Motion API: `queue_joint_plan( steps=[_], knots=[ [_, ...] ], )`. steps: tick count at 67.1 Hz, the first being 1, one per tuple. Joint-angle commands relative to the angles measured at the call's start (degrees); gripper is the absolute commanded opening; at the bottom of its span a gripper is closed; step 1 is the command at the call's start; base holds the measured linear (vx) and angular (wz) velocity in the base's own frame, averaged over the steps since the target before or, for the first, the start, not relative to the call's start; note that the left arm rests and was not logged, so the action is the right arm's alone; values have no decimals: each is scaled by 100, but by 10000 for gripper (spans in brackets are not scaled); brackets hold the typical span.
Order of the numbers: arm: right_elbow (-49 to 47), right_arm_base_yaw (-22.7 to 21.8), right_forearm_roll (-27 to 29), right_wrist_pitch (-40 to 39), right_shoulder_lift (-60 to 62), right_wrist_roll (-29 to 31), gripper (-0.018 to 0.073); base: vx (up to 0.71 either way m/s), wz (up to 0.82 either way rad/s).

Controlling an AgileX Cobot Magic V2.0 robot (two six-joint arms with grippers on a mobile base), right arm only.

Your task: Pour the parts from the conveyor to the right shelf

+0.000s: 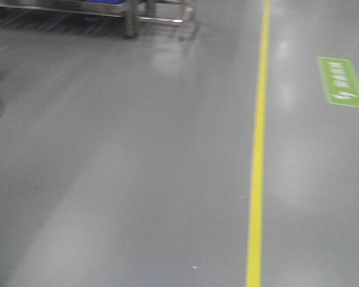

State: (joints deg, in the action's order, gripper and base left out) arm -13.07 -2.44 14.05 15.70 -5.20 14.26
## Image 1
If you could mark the steel rack on castors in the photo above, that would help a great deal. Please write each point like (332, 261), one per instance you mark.
(131, 18)

